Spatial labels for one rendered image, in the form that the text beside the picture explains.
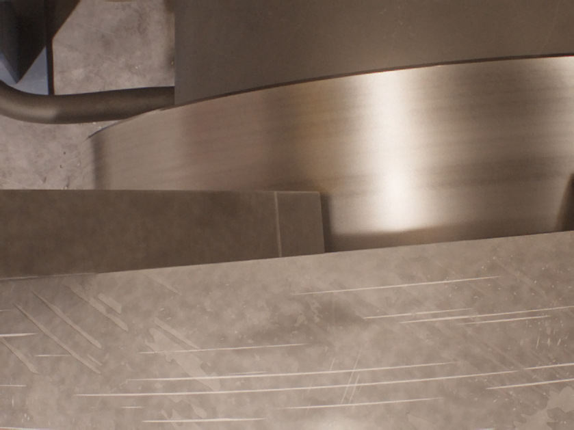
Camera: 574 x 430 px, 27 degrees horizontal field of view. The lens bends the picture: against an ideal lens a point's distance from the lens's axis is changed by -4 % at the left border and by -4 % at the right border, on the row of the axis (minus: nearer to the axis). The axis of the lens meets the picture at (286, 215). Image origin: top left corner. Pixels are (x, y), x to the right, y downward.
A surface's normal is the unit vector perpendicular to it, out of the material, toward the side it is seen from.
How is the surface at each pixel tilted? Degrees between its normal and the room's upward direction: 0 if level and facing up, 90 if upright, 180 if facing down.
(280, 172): 37
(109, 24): 0
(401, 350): 19
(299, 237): 50
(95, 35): 0
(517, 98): 11
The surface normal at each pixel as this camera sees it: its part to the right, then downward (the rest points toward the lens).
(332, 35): -0.51, -0.06
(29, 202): 0.82, -0.10
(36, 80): 0.11, -0.05
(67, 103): -0.18, -0.29
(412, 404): -0.22, -0.01
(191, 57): -0.91, 0.00
